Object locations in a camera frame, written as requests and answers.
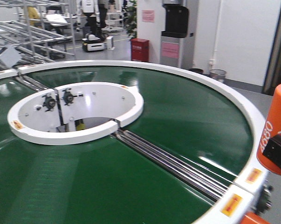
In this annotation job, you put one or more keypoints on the red cabinet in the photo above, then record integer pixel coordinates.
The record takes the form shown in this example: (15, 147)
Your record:
(139, 50)

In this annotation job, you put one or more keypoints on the orange capacitor cylinder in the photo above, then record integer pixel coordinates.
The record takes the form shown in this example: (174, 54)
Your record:
(277, 109)

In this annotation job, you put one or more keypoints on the white board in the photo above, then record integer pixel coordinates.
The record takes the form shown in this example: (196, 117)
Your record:
(56, 19)

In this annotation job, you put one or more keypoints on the pink wall sign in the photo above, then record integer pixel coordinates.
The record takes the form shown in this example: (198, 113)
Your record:
(148, 16)

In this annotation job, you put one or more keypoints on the person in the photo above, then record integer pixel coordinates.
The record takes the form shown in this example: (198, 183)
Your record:
(34, 15)
(103, 11)

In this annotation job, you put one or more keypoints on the grey mesh waste bin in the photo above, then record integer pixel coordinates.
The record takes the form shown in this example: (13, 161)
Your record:
(217, 75)

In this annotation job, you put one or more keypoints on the pale grey panel box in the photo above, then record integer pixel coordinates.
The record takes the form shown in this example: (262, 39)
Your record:
(8, 56)

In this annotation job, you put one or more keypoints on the tall green plant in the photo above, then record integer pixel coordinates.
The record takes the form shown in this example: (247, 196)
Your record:
(131, 18)

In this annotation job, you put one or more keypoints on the white shelf cart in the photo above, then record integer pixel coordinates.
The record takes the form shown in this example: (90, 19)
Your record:
(115, 22)

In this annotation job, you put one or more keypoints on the small white box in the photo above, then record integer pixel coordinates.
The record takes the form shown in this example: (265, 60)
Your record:
(110, 43)

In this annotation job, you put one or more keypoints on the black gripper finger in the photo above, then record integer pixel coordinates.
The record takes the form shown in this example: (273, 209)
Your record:
(278, 152)

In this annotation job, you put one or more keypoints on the orange block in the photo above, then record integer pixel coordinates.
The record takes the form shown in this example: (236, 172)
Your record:
(254, 219)

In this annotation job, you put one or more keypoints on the dark waste bin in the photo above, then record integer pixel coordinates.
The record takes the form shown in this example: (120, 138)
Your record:
(196, 70)

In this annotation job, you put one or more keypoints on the steel roller rack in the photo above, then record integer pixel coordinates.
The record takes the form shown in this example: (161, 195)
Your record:
(26, 37)

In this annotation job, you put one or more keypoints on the round white green-belt conveyor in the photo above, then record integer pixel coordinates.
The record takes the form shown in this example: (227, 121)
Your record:
(107, 186)

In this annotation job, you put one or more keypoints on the white wheeled robot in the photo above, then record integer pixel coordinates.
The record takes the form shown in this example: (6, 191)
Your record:
(93, 44)

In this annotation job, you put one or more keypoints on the grey black water dispenser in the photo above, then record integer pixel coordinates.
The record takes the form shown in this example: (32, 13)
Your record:
(174, 35)

